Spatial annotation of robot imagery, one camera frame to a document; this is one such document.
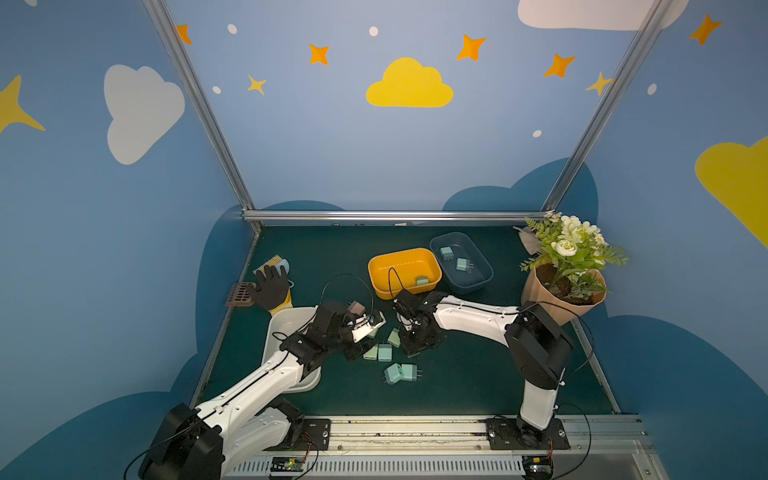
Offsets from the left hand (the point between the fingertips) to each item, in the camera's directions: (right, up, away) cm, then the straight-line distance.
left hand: (370, 325), depth 83 cm
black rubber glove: (-34, +8, +16) cm, 38 cm away
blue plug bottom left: (+7, -13, -2) cm, 15 cm away
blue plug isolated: (+33, +16, +25) cm, 44 cm away
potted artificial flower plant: (+54, +17, -3) cm, 57 cm away
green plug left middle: (0, -9, +3) cm, 10 cm away
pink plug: (-6, +3, +13) cm, 14 cm away
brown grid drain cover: (-45, +6, +17) cm, 49 cm away
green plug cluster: (+7, -5, +7) cm, 11 cm away
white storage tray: (-27, -1, +6) cm, 28 cm away
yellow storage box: (+13, +14, +26) cm, 32 cm away
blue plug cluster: (+28, +20, +28) cm, 44 cm away
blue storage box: (+31, +10, +19) cm, 37 cm away
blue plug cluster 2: (+4, -9, +4) cm, 10 cm away
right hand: (+13, -8, +6) cm, 16 cm away
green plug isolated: (+17, +11, +21) cm, 29 cm away
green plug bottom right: (+11, -13, -1) cm, 17 cm away
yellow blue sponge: (-36, +17, +25) cm, 47 cm away
